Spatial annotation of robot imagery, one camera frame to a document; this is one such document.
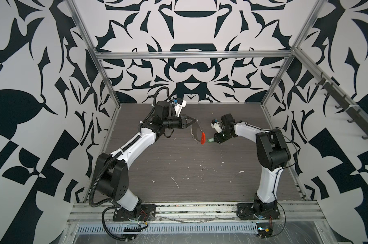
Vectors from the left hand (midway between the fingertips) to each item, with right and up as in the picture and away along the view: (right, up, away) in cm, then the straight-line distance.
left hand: (197, 118), depth 76 cm
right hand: (+15, -12, +24) cm, 31 cm away
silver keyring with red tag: (0, -7, +9) cm, 11 cm away
